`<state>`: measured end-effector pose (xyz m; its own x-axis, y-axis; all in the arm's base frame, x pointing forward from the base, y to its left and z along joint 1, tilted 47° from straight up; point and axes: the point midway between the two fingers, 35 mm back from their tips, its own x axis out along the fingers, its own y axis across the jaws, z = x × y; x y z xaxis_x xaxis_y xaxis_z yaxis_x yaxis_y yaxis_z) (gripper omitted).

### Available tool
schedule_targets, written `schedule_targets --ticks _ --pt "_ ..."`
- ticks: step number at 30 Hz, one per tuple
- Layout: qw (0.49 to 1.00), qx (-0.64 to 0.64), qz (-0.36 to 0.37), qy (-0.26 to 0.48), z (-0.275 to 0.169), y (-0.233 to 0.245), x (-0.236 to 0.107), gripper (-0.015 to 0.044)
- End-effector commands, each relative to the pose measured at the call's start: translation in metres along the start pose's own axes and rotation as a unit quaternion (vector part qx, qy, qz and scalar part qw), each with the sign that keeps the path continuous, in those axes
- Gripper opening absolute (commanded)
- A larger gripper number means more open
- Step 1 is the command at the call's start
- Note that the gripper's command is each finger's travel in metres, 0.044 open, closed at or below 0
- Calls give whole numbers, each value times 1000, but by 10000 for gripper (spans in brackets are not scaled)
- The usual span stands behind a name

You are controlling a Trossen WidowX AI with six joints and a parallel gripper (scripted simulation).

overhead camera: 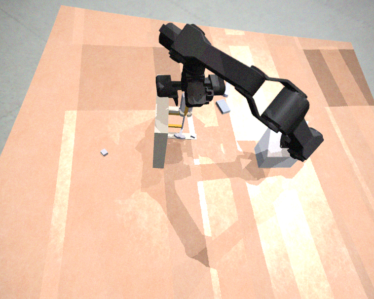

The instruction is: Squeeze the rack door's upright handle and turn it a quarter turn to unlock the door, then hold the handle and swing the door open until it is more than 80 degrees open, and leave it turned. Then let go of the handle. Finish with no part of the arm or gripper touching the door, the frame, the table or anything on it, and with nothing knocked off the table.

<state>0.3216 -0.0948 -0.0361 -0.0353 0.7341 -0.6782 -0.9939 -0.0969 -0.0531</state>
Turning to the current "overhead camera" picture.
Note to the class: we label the pale lavender long bar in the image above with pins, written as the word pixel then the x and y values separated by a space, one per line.
pixel 227 87

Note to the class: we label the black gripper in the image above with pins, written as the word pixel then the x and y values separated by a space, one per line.
pixel 168 88

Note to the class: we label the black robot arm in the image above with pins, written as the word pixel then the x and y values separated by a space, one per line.
pixel 285 114

